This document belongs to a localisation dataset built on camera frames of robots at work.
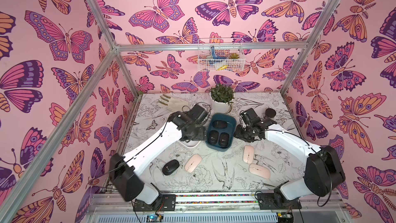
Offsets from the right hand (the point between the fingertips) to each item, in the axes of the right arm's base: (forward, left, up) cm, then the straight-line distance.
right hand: (236, 134), depth 87 cm
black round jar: (+21, -27, -7) cm, 35 cm away
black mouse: (+12, +8, -8) cm, 17 cm away
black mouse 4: (+2, +13, -8) cm, 15 cm away
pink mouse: (-14, +24, -8) cm, 29 cm away
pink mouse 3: (-17, -12, -8) cm, 22 cm away
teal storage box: (+8, +7, -10) cm, 15 cm away
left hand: (-6, +20, +8) cm, 22 cm away
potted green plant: (+21, +8, +8) cm, 24 cm away
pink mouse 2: (-8, -7, -8) cm, 13 cm away
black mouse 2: (-17, +36, -8) cm, 41 cm away
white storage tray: (-3, +26, -7) cm, 27 cm away
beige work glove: (+29, +42, -8) cm, 51 cm away
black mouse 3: (+1, +6, -8) cm, 10 cm away
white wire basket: (+41, +8, +25) cm, 49 cm away
